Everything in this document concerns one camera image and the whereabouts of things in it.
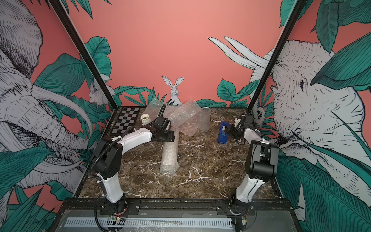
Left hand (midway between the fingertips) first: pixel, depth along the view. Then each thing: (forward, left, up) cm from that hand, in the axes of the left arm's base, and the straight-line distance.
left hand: (173, 135), depth 94 cm
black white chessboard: (+21, +38, -5) cm, 44 cm away
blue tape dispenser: (+2, -34, -2) cm, 34 cm away
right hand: (+3, -35, +2) cm, 36 cm away
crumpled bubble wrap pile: (+20, -8, -5) cm, 23 cm away
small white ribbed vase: (+7, +17, +10) cm, 21 cm away
